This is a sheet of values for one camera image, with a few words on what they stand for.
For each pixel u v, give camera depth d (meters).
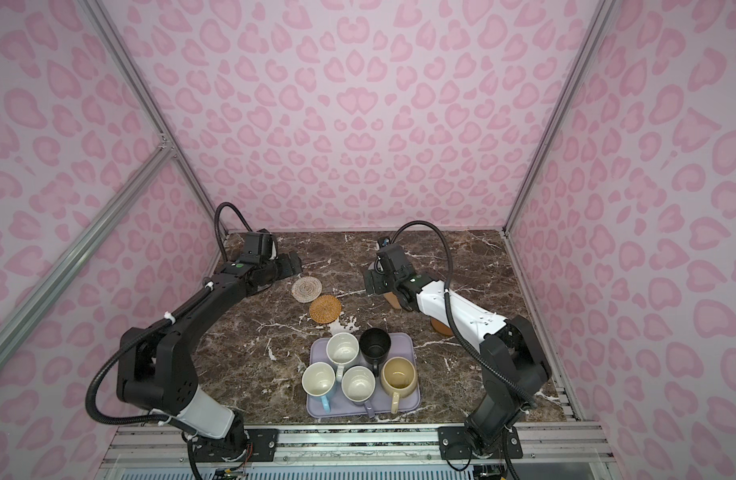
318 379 0.80
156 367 0.44
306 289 1.03
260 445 0.74
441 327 0.93
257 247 0.69
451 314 0.50
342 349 0.88
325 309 0.98
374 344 0.86
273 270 0.77
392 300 1.00
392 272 0.66
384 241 0.76
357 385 0.82
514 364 0.44
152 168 0.84
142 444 0.75
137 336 0.44
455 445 0.73
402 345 0.89
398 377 0.83
